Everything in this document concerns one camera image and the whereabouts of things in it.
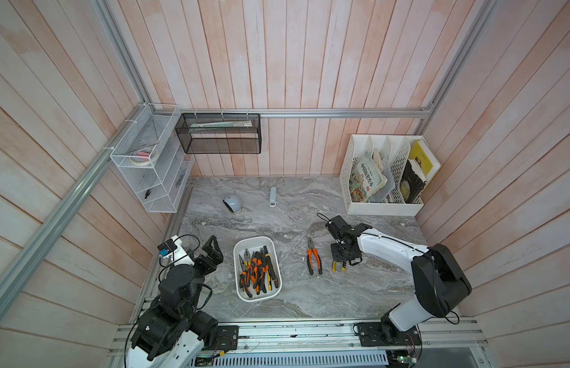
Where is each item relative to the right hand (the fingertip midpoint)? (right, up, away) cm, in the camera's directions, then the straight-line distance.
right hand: (341, 253), depth 91 cm
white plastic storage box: (-27, -7, -9) cm, 30 cm away
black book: (+32, +30, +4) cm, 44 cm away
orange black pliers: (-12, 0, +2) cm, 12 cm away
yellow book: (+34, +37, -1) cm, 50 cm away
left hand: (-47, +8, -23) cm, 53 cm away
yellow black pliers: (-4, -4, -3) cm, 6 cm away
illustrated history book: (+13, +31, +7) cm, 34 cm away
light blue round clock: (-46, +20, +10) cm, 51 cm away
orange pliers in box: (-35, -5, -6) cm, 35 cm away
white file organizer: (+28, +44, +16) cm, 55 cm away
